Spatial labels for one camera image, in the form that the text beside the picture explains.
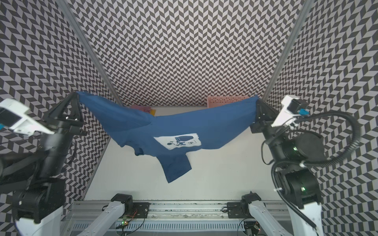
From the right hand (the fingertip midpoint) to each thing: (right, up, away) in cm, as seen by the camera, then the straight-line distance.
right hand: (256, 104), depth 48 cm
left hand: (-50, +1, -10) cm, 51 cm away
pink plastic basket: (-4, +10, +71) cm, 72 cm away
